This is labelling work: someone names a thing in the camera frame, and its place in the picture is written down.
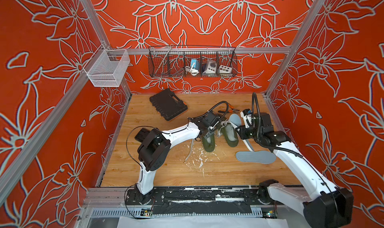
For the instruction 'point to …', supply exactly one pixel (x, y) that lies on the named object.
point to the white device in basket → (211, 67)
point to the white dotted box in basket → (225, 69)
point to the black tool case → (167, 104)
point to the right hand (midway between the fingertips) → (235, 127)
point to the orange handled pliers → (230, 111)
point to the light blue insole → (235, 120)
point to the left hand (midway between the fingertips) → (206, 126)
